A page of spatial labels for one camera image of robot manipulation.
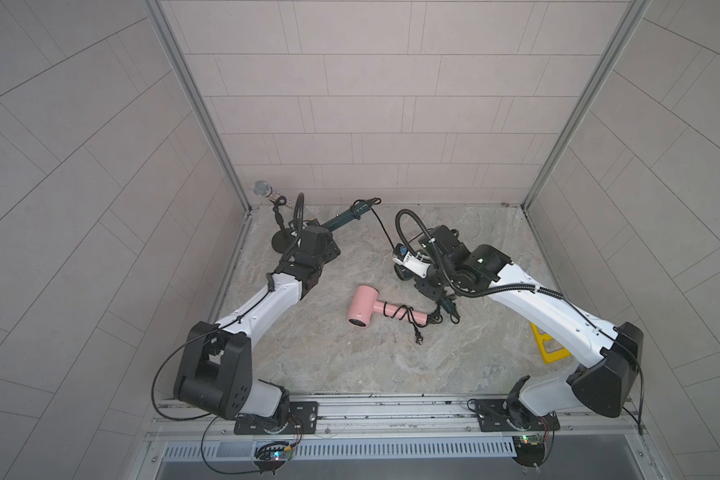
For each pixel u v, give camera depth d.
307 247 0.65
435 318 0.87
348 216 0.79
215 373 0.41
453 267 0.54
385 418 0.73
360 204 0.79
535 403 0.59
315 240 0.64
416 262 0.65
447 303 0.88
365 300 0.86
